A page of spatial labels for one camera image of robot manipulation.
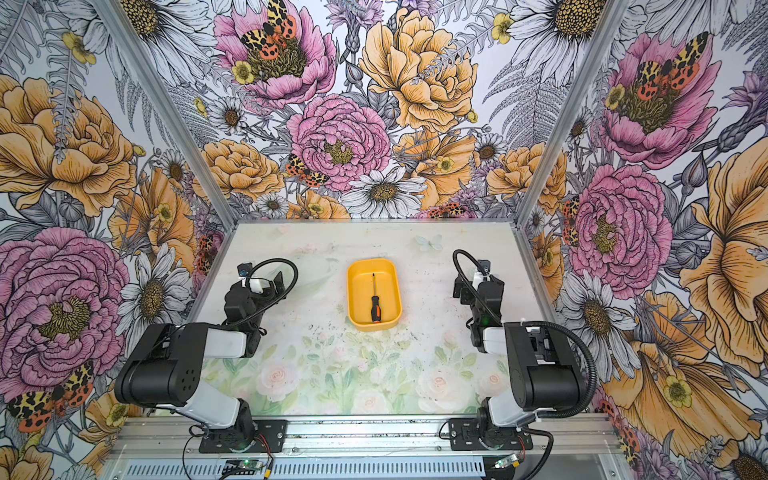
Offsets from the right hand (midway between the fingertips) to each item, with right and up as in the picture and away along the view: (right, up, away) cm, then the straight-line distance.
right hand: (474, 282), depth 94 cm
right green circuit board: (+2, -39, -22) cm, 45 cm away
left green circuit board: (-60, -41, -23) cm, 76 cm away
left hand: (-64, 0, 0) cm, 64 cm away
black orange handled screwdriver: (-30, -9, -1) cm, 32 cm away
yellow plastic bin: (-36, -4, +6) cm, 37 cm away
